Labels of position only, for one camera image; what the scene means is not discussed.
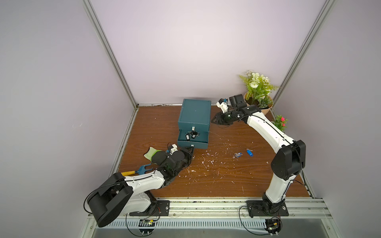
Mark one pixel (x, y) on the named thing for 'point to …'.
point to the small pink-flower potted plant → (280, 122)
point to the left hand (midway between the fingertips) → (197, 146)
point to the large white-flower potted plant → (258, 90)
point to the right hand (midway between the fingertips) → (213, 117)
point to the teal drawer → (200, 142)
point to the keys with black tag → (187, 137)
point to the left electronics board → (146, 222)
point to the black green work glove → (157, 156)
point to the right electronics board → (273, 225)
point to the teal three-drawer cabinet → (194, 113)
